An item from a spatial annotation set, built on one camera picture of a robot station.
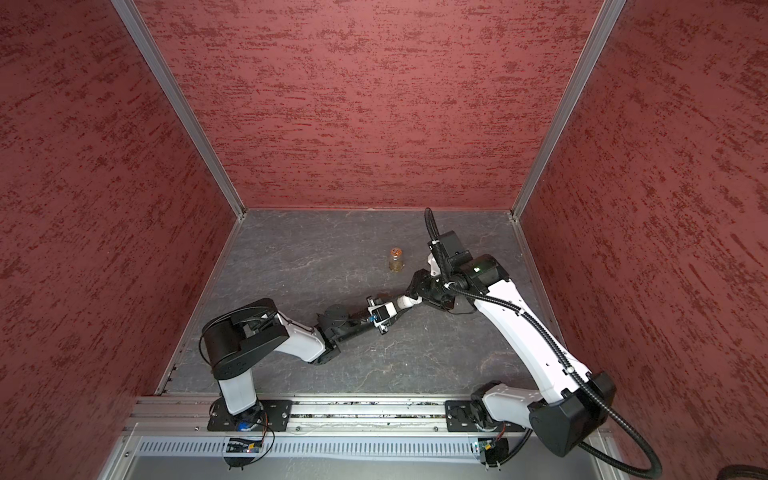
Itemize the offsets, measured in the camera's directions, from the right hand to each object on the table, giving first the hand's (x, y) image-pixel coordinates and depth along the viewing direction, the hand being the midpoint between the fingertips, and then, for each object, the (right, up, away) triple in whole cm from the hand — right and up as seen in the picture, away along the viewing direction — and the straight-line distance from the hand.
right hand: (412, 303), depth 72 cm
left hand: (-1, -1, +7) cm, 7 cm away
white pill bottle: (-2, 0, +1) cm, 2 cm away
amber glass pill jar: (-4, +7, +29) cm, 30 cm away
